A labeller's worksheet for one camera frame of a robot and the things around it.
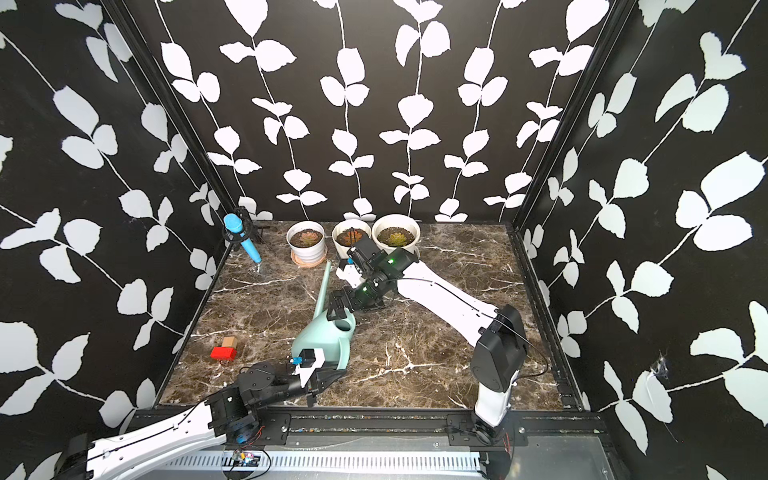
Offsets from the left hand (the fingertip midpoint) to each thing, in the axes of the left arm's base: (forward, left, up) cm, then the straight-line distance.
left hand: (345, 367), depth 71 cm
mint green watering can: (+7, +4, +3) cm, 8 cm away
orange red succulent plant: (+47, +1, -4) cm, 47 cm away
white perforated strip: (-18, +4, -13) cm, 22 cm away
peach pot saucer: (+41, +16, -12) cm, 46 cm away
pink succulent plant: (+47, +16, -5) cm, 50 cm away
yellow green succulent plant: (+43, -15, -3) cm, 46 cm away
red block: (+9, +37, -11) cm, 40 cm away
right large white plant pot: (+49, -15, -4) cm, 51 cm away
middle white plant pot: (+50, +4, -2) cm, 50 cm away
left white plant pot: (+42, +18, -6) cm, 46 cm away
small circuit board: (-16, +25, -13) cm, 32 cm away
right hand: (+12, +1, +7) cm, 14 cm away
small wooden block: (+12, +36, -11) cm, 39 cm away
